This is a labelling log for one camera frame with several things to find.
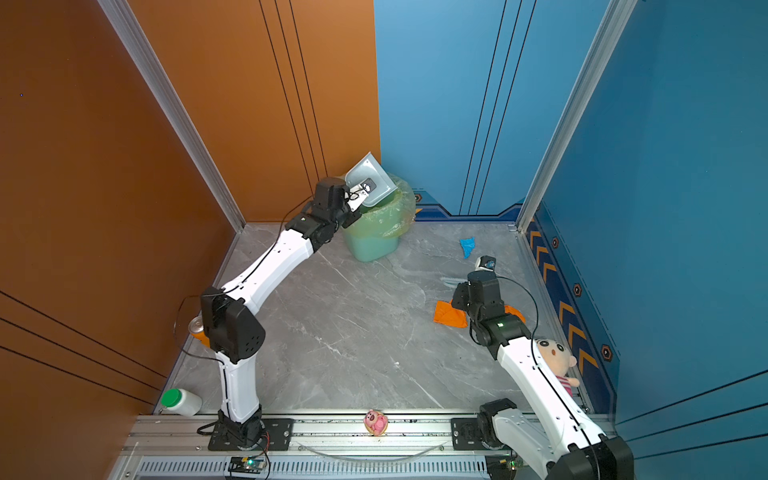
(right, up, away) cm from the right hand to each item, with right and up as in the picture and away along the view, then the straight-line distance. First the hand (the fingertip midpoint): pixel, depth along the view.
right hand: (460, 285), depth 81 cm
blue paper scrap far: (+10, +11, +32) cm, 35 cm away
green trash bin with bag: (-24, +14, +9) cm, 30 cm away
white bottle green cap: (-70, -27, -10) cm, 75 cm away
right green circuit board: (+8, -42, -10) cm, 44 cm away
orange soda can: (-71, -11, -2) cm, 72 cm away
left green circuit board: (-53, -42, -10) cm, 68 cm away
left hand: (-32, +27, +4) cm, 42 cm away
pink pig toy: (-23, -33, -9) cm, 41 cm away
